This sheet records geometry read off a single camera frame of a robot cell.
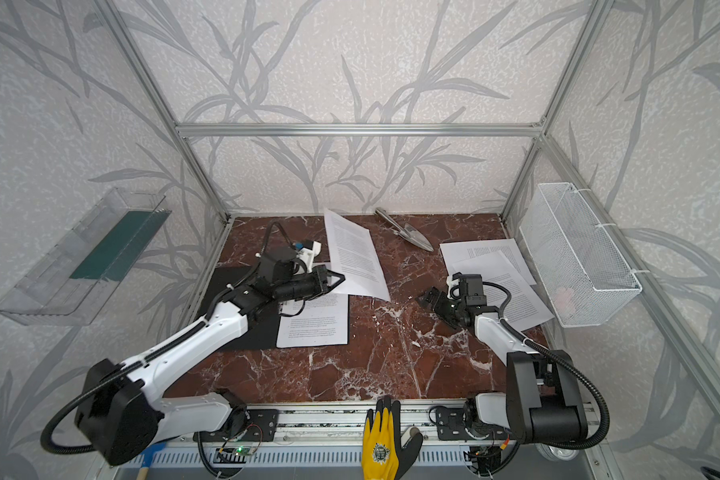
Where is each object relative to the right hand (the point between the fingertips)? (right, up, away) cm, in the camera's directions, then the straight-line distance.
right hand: (427, 295), depth 90 cm
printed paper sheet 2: (-22, +13, -4) cm, 26 cm away
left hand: (-21, +9, -15) cm, 28 cm away
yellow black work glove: (-13, -33, -22) cm, 42 cm away
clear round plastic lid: (+25, -31, -25) cm, 47 cm away
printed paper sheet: (-33, -8, +1) cm, 34 cm away
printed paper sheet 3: (+14, +12, +18) cm, 26 cm away
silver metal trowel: (-3, +20, +25) cm, 32 cm away
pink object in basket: (+31, +2, -17) cm, 36 cm away
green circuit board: (-47, -34, -20) cm, 61 cm away
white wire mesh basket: (+28, +9, -30) cm, 42 cm away
